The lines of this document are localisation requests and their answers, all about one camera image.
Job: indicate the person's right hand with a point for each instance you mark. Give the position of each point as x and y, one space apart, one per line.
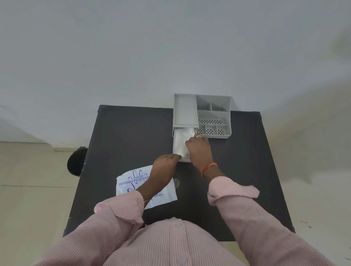
201 153

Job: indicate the person's left hand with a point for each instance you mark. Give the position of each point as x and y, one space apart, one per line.
164 170

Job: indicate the wad of clear plastic gloves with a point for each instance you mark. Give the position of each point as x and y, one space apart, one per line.
181 142

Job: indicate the white blue-printed glove packet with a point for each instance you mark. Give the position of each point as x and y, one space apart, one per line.
129 186

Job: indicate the grey desk organiser with drawers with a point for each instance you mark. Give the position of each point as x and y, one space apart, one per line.
185 109

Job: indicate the person's right forearm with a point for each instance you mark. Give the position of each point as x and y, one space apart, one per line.
215 175

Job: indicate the person's left forearm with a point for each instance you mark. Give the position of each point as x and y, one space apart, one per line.
149 191

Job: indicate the clear plastic scrap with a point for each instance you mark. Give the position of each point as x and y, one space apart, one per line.
176 183

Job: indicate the pink striped shirt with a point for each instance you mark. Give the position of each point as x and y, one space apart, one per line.
181 241

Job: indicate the black trash bin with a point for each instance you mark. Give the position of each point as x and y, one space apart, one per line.
75 163

